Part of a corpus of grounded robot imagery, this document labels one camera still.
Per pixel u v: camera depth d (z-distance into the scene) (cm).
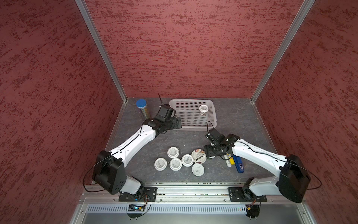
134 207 71
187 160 81
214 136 64
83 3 70
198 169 77
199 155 83
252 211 69
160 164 79
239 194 73
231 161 85
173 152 83
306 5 71
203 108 104
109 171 41
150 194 74
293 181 41
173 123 74
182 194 76
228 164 83
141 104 89
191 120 107
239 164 81
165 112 63
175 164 79
